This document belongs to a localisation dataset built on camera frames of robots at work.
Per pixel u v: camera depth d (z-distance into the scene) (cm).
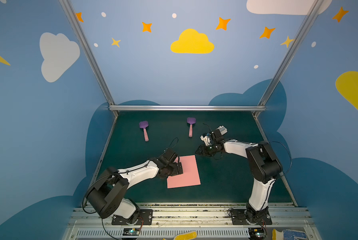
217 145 77
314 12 71
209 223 73
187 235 69
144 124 111
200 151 90
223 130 111
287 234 70
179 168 81
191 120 115
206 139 90
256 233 71
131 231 71
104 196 43
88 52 84
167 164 69
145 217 75
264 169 51
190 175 91
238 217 74
